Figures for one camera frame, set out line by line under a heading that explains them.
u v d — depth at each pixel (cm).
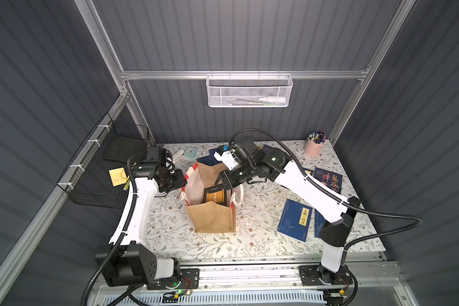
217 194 92
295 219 88
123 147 82
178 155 111
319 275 65
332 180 102
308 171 107
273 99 91
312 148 108
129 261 39
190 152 115
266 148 119
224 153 62
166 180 64
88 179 68
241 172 58
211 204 71
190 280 72
